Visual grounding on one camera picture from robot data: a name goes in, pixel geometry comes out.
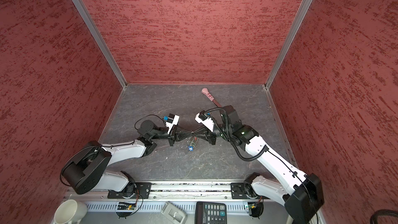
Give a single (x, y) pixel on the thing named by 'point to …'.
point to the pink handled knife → (206, 92)
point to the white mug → (70, 211)
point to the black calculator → (208, 212)
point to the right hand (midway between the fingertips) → (195, 136)
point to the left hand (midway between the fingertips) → (192, 136)
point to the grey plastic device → (173, 213)
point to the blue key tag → (190, 148)
